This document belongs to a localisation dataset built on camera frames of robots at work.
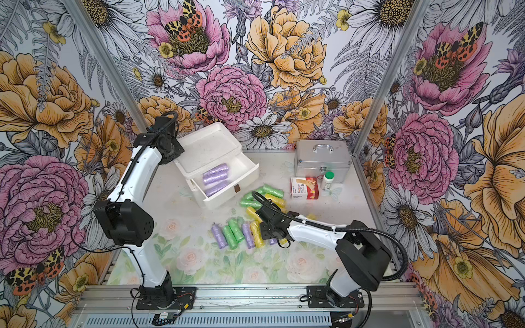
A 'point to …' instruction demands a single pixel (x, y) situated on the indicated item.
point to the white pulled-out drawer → (243, 171)
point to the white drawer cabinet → (209, 145)
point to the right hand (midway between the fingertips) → (269, 234)
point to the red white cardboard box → (304, 188)
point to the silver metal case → (314, 158)
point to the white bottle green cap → (327, 180)
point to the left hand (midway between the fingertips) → (174, 159)
